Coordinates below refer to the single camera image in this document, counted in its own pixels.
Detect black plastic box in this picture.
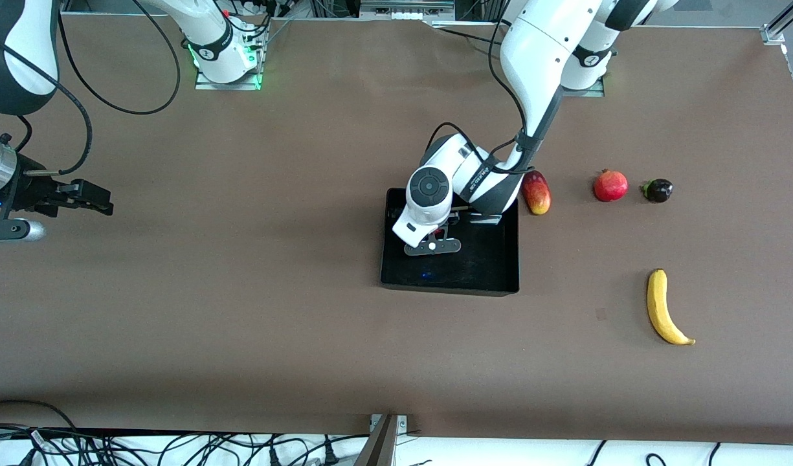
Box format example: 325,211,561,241
380,188,520,297

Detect yellow banana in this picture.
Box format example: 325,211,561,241
647,269,697,346

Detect red yellow mango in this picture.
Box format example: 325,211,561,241
521,170,552,216

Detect red pomegranate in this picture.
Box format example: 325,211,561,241
593,169,629,203

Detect dark purple mangosteen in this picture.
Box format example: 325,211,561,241
641,179,674,204

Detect white power strip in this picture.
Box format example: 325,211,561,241
359,0,456,21

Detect grey metal pole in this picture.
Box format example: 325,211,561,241
353,414,399,466

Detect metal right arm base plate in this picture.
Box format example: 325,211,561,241
195,29,262,91

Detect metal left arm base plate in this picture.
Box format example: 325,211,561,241
561,76,605,98

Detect black base cable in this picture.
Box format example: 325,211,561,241
435,23,504,47

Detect small metal bracket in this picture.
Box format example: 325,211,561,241
369,413,408,433

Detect black floor cable loop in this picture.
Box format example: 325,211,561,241
0,400,80,436

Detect tangled black floor cables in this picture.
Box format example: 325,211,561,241
0,424,371,466

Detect aluminium frame profile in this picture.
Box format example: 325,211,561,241
761,0,793,46

